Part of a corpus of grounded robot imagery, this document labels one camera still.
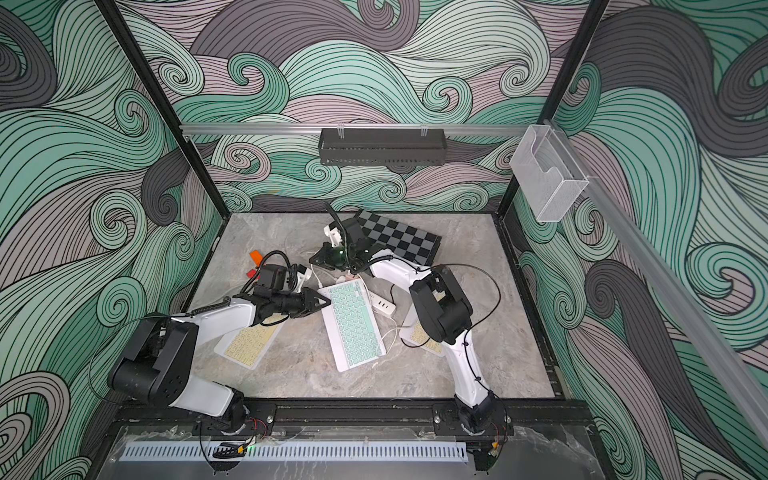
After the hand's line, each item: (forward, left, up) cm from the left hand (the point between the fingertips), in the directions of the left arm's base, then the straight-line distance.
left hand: (329, 301), depth 86 cm
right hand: (+11, +6, +6) cm, 14 cm away
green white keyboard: (-6, -7, -4) cm, 10 cm away
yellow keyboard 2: (-8, -27, -8) cm, 29 cm away
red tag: (+16, +31, -9) cm, 35 cm away
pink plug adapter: (+9, -5, -1) cm, 10 cm away
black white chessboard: (+28, -24, -4) cm, 37 cm away
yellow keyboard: (-10, +23, -8) cm, 27 cm away
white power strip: (+2, -16, -5) cm, 17 cm away
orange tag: (+21, +29, -7) cm, 37 cm away
